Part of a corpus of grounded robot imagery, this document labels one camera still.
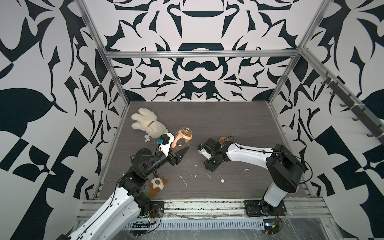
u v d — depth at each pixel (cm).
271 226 71
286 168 46
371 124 55
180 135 63
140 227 73
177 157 60
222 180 83
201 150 81
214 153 70
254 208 74
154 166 58
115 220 55
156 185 79
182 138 62
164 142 57
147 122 97
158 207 75
